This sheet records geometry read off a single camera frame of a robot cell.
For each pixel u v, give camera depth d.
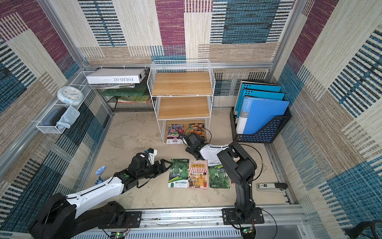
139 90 1.00
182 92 0.71
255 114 0.87
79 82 0.87
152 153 0.79
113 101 1.16
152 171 0.73
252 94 0.89
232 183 0.84
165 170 0.74
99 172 0.65
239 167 0.51
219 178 0.86
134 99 0.99
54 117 0.65
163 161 0.76
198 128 1.07
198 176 0.87
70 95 0.76
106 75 0.78
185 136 0.78
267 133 0.92
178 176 0.87
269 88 0.91
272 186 0.79
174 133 1.05
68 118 0.68
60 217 0.40
